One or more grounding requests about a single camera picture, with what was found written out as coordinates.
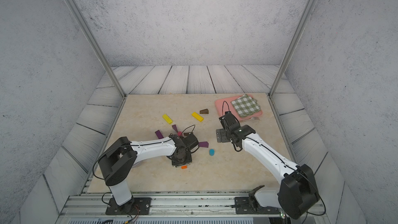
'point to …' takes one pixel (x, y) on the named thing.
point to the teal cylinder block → (211, 152)
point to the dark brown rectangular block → (186, 134)
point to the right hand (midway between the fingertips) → (229, 133)
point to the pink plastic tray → (219, 105)
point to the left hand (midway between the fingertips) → (190, 166)
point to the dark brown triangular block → (204, 111)
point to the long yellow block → (167, 118)
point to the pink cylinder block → (179, 133)
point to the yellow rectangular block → (197, 116)
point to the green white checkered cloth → (245, 105)
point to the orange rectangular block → (184, 167)
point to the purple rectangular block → (159, 135)
